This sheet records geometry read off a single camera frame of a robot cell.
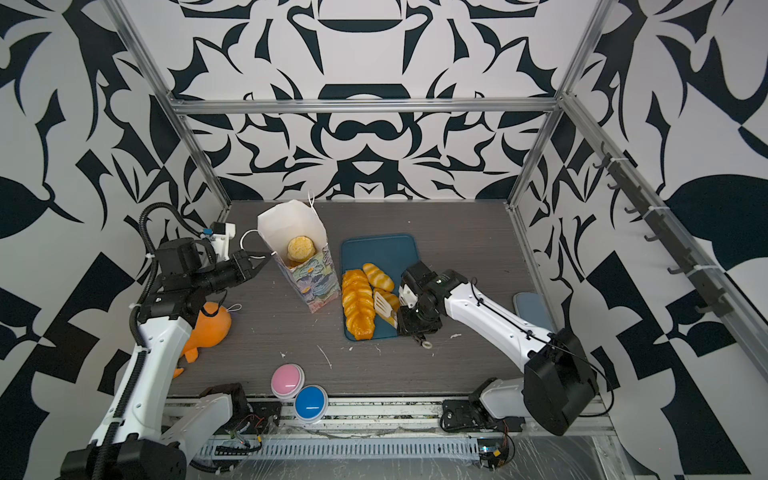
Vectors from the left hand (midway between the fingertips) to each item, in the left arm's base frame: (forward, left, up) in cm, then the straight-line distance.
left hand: (269, 251), depth 73 cm
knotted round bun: (+13, -2, -17) cm, 21 cm away
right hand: (-13, -33, -18) cm, 40 cm away
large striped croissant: (-3, -31, -23) cm, 39 cm away
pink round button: (-22, -2, -26) cm, 35 cm away
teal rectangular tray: (+18, -31, -26) cm, 45 cm away
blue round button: (-28, -9, -25) cm, 39 cm away
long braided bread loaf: (-3, -20, -24) cm, 31 cm away
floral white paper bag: (-2, -9, -11) cm, 14 cm away
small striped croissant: (+6, -26, -23) cm, 35 cm away
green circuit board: (-39, -52, -28) cm, 71 cm away
